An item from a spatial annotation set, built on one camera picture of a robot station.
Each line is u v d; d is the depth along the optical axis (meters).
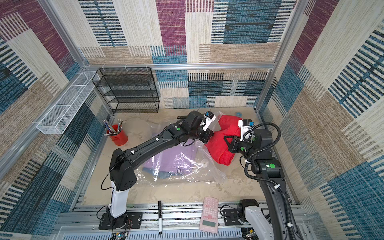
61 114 0.73
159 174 0.84
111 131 0.96
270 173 0.46
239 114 1.17
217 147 0.71
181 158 0.82
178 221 0.73
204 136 0.71
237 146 0.61
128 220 0.73
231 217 0.74
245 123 0.61
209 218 0.73
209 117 0.70
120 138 0.99
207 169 0.83
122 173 0.47
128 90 1.09
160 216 0.74
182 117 1.12
